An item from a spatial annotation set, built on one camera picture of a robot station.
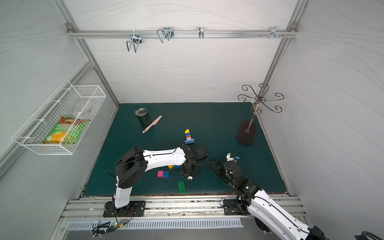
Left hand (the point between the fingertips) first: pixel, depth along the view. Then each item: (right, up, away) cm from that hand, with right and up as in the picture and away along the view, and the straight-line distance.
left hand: (194, 177), depth 83 cm
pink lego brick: (-19, +1, +1) cm, 19 cm away
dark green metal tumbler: (-35, +35, +18) cm, 53 cm away
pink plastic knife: (-32, +28, +25) cm, 49 cm away
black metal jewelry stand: (+36, +25, +19) cm, 48 cm away
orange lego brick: (-4, +21, +16) cm, 27 cm away
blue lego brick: (-5, +22, +18) cm, 29 cm away
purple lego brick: (-4, +20, +16) cm, 25 cm away
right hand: (+11, +7, -1) cm, 13 cm away
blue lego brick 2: (-10, +5, +3) cm, 12 cm away
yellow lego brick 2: (-14, +5, +4) cm, 15 cm away
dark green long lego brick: (-6, -4, -3) cm, 8 cm away
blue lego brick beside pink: (-16, +1, +1) cm, 16 cm away
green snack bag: (-55, +28, -19) cm, 65 cm away
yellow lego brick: (-5, +24, +19) cm, 31 cm away
